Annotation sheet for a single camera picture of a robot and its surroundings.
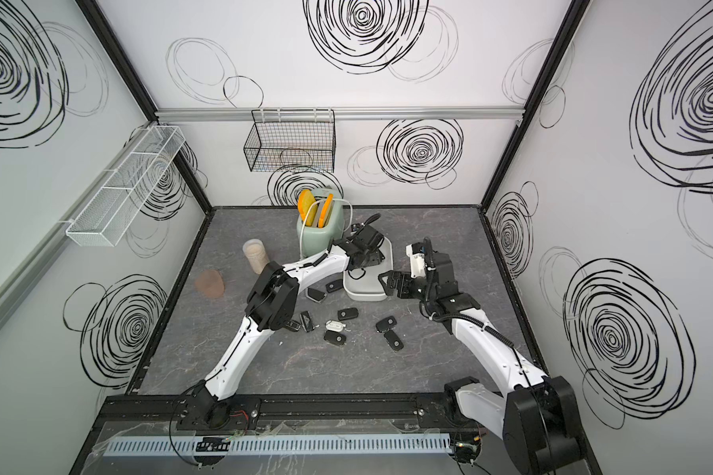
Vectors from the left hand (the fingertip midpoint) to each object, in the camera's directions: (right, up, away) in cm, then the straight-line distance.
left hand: (371, 258), depth 103 cm
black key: (+4, -19, -14) cm, 24 cm away
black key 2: (+6, -22, -18) cm, 29 cm away
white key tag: (-11, -19, -14) cm, 27 cm away
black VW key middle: (-7, -16, -14) cm, 23 cm away
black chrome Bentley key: (-20, -18, -15) cm, 31 cm away
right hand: (+6, -4, -22) cm, 23 cm away
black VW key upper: (-12, -9, -7) cm, 17 cm away
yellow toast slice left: (-21, +19, -10) cm, 30 cm away
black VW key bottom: (-11, -22, -18) cm, 30 cm away
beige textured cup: (-37, +2, -10) cm, 38 cm away
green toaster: (-18, +7, -10) cm, 22 cm away
